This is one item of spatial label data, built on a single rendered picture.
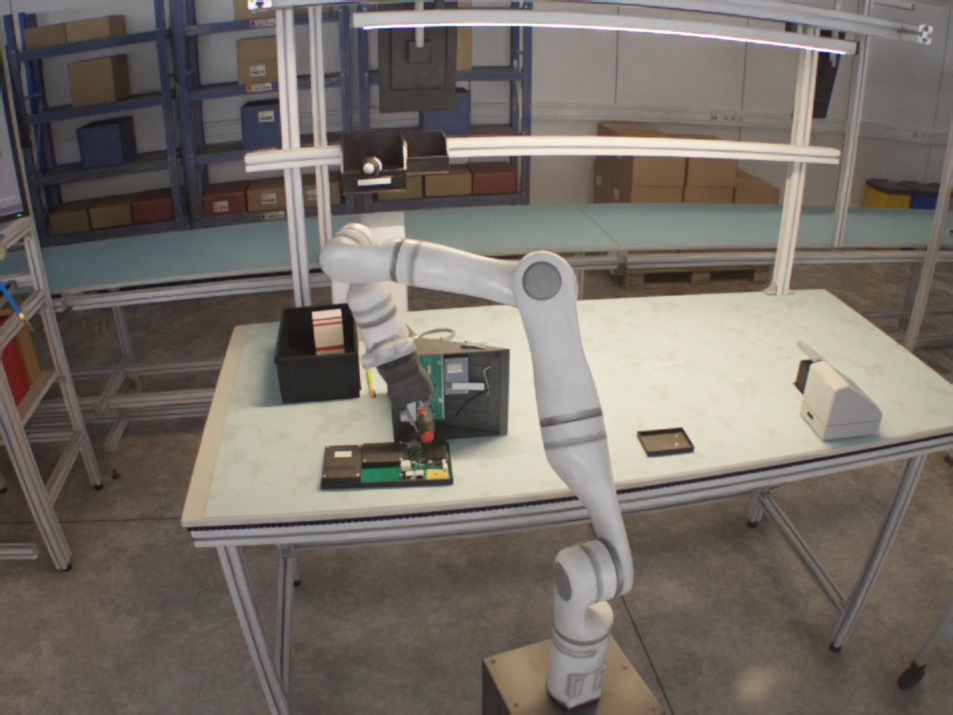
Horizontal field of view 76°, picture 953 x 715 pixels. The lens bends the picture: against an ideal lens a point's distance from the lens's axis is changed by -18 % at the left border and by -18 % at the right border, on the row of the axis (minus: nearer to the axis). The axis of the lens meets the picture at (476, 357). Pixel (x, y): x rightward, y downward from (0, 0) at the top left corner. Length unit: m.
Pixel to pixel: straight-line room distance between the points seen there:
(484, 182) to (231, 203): 1.78
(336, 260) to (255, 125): 3.92
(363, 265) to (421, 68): 2.11
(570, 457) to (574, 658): 0.33
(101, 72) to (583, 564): 4.70
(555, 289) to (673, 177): 3.96
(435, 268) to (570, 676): 0.67
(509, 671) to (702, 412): 0.79
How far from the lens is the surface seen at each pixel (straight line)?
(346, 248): 1.10
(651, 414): 1.69
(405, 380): 1.22
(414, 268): 1.08
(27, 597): 3.01
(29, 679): 2.71
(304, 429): 1.64
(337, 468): 1.46
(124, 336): 3.69
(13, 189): 2.11
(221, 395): 1.83
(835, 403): 1.68
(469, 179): 5.12
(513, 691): 1.27
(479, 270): 1.09
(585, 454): 1.00
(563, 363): 1.00
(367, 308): 1.15
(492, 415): 1.56
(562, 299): 1.00
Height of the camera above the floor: 1.88
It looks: 28 degrees down
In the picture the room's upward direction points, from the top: straight up
